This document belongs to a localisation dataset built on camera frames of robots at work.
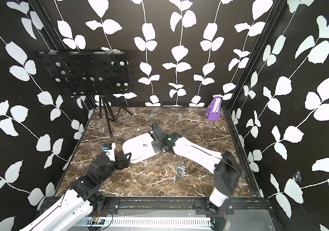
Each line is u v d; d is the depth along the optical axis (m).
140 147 0.95
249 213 0.73
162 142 0.62
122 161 0.70
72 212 0.57
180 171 0.86
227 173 0.43
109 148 0.68
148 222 0.70
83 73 0.73
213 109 1.07
